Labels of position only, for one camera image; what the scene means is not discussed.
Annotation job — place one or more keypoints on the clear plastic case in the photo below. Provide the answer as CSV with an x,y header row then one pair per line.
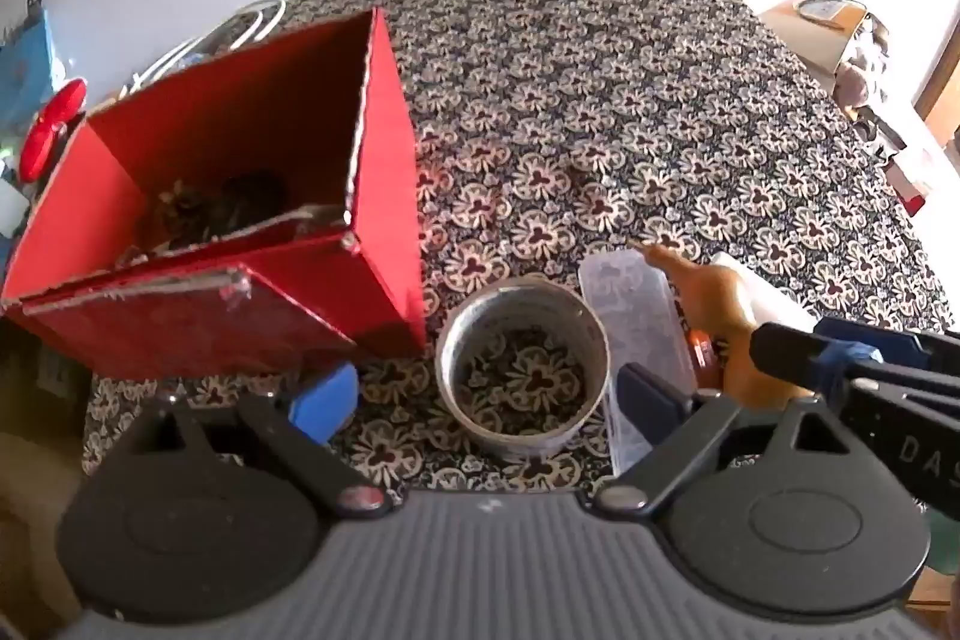
x,y
630,302

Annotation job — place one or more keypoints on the white rectangular box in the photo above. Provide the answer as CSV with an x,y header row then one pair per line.
x,y
772,302

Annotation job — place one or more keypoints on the red oval object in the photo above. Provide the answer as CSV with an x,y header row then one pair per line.
x,y
49,130

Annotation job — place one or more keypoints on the orange plastic tool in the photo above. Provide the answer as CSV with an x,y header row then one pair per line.
x,y
702,351

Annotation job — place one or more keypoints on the blue box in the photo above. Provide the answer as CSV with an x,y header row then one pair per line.
x,y
26,63

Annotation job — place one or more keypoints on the floral patterned tablecloth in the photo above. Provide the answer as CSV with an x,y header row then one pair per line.
x,y
600,123

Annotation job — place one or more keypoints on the clear tape roll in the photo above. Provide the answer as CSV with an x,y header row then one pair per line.
x,y
517,299

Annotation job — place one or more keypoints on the brown cardboard box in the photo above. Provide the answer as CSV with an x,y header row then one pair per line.
x,y
814,40

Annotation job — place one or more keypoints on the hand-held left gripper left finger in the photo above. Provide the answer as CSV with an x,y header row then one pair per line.
x,y
324,400

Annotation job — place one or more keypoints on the red cardboard box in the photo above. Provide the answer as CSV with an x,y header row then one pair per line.
x,y
382,175

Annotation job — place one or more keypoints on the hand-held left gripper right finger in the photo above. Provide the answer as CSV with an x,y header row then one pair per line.
x,y
646,404

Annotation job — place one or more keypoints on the red and white box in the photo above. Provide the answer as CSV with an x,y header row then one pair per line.
x,y
911,171

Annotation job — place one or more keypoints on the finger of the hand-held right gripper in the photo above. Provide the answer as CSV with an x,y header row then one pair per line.
x,y
900,340
787,351

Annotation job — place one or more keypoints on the round grey lid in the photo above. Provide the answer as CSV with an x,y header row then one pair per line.
x,y
825,9

